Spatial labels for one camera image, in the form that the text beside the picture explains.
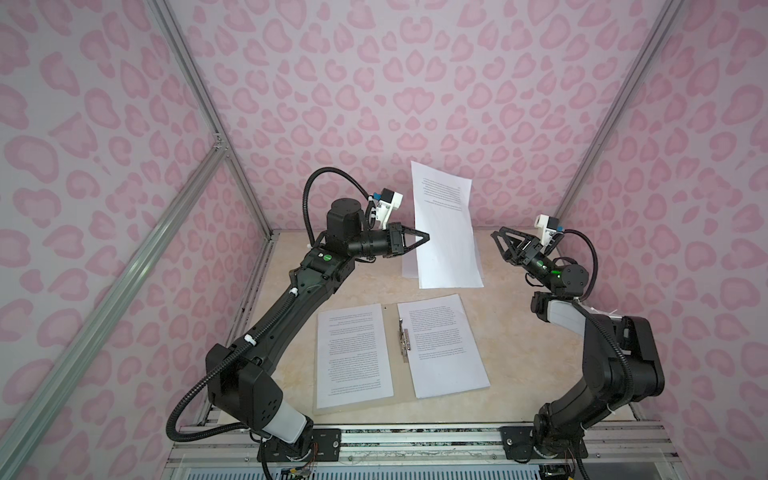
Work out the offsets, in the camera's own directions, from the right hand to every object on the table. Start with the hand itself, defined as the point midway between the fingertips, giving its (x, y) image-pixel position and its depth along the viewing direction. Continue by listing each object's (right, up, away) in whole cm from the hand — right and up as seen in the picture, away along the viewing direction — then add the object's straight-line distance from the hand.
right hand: (499, 237), depth 74 cm
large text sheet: (-38, -34, +14) cm, 53 cm away
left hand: (-18, 0, -10) cm, 21 cm away
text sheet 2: (-23, -7, -10) cm, 26 cm away
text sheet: (-11, -34, +14) cm, 39 cm away
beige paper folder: (-23, -40, +9) cm, 48 cm away
